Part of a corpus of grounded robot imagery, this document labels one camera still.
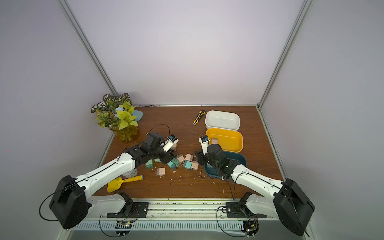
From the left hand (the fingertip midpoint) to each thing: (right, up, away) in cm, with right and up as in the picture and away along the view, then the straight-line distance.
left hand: (175, 151), depth 82 cm
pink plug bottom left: (-8, -12, +2) cm, 15 cm away
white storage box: (+32, +17, +28) cm, 46 cm away
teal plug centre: (+7, -9, +4) cm, 12 cm away
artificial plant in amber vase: (-32, +21, -1) cm, 38 cm away
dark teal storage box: (+21, -12, +3) cm, 24 cm away
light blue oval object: (-33, +22, +32) cm, 50 cm away
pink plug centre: (+7, -5, +8) cm, 12 cm away
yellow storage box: (+35, +3, +18) cm, 39 cm away
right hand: (+13, +2, -1) cm, 13 cm away
